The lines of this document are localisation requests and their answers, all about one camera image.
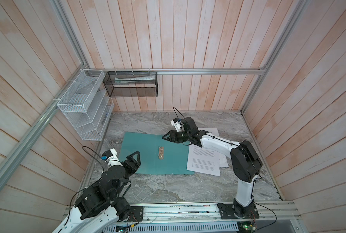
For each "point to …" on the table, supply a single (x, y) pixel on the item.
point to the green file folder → (158, 155)
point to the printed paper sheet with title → (214, 131)
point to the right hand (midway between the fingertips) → (164, 138)
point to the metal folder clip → (161, 152)
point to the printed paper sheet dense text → (203, 160)
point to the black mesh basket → (131, 84)
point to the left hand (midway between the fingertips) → (137, 159)
